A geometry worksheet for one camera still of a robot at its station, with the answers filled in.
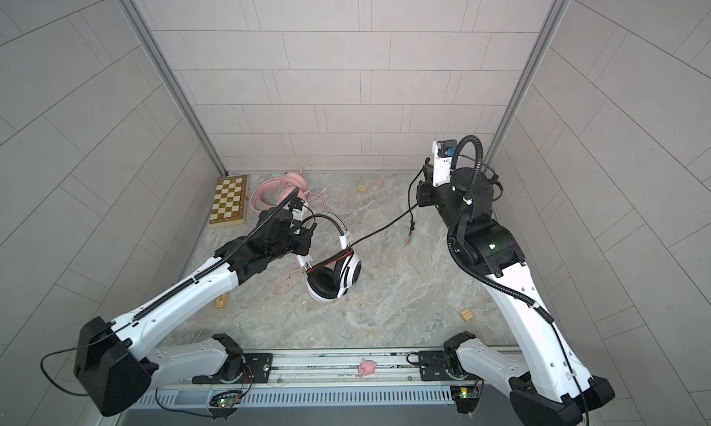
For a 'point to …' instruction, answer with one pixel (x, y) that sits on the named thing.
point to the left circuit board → (227, 402)
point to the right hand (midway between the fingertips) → (422, 165)
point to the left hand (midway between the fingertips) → (320, 230)
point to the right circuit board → (466, 396)
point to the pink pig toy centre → (367, 367)
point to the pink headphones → (289, 183)
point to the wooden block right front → (466, 314)
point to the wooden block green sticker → (362, 189)
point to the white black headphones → (331, 281)
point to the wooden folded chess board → (230, 205)
